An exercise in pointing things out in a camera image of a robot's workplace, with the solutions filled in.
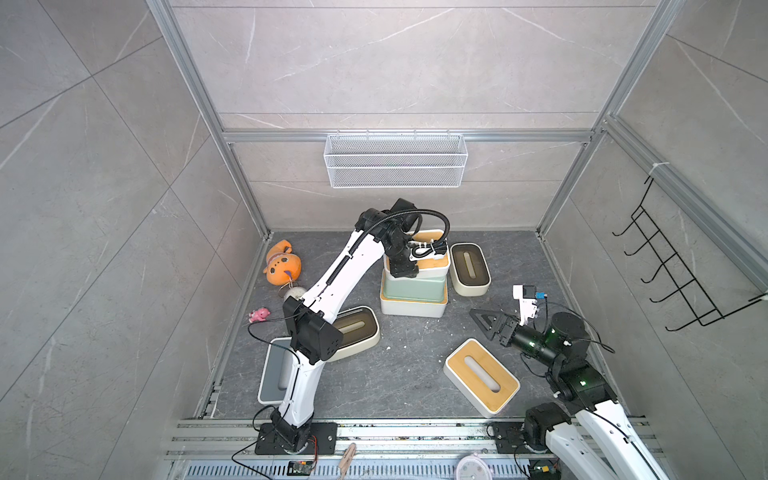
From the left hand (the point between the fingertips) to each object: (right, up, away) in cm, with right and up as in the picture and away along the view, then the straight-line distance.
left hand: (414, 258), depth 81 cm
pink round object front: (+13, -49, -13) cm, 52 cm away
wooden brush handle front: (-17, -48, -11) cm, 52 cm away
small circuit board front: (-29, -50, -11) cm, 59 cm away
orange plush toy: (-43, -3, +17) cm, 47 cm away
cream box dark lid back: (+21, -5, +19) cm, 29 cm away
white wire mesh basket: (-5, +33, +20) cm, 39 cm away
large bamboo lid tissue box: (-4, -16, +11) cm, 20 cm away
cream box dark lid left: (-16, -21, +6) cm, 27 cm away
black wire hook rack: (+57, -6, -19) cm, 60 cm away
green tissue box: (+1, -9, +5) cm, 11 cm away
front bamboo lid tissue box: (+20, -34, +1) cm, 39 cm away
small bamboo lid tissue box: (+3, -2, -4) cm, 6 cm away
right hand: (+15, -14, -11) cm, 23 cm away
